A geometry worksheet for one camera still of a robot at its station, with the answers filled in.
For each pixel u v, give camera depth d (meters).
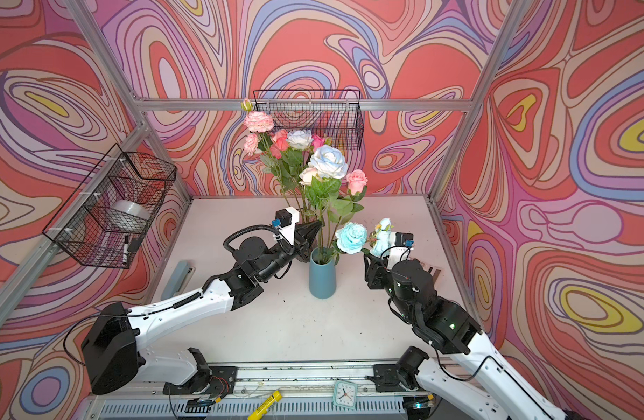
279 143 0.73
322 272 0.75
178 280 0.89
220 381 0.72
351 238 0.59
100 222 0.72
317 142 0.73
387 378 0.73
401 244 0.54
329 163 0.52
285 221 0.56
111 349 0.40
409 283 0.44
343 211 0.69
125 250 0.72
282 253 0.60
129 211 0.73
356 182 0.64
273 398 0.69
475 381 0.55
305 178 0.60
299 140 0.71
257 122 0.66
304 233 0.62
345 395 0.70
